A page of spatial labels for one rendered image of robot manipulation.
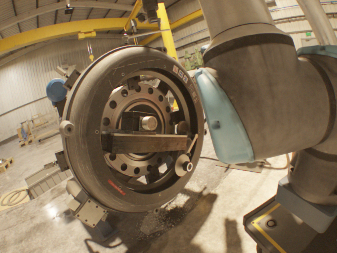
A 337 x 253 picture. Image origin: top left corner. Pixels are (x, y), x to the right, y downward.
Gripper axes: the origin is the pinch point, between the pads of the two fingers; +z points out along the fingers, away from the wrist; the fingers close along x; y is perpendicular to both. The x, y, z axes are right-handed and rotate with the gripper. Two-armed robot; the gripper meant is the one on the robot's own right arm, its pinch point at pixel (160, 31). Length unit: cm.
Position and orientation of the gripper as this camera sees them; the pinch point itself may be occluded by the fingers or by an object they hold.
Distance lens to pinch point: 80.9
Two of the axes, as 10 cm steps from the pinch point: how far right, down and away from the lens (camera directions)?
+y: -9.9, 1.7, 0.1
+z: 1.7, 9.6, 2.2
